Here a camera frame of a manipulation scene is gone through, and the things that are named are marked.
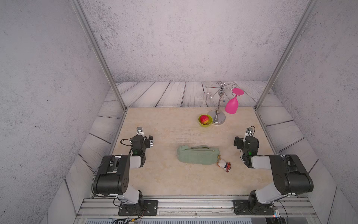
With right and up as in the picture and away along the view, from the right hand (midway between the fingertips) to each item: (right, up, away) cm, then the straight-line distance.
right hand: (246, 136), depth 93 cm
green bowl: (-22, +9, +13) cm, 27 cm away
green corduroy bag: (-32, -10, -9) cm, 35 cm away
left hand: (-68, +1, +1) cm, 68 cm away
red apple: (-26, +11, +11) cm, 31 cm away
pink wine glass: (-8, +21, +4) cm, 23 cm away
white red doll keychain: (-18, -15, -8) cm, 25 cm away
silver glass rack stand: (-13, +13, +20) cm, 27 cm away
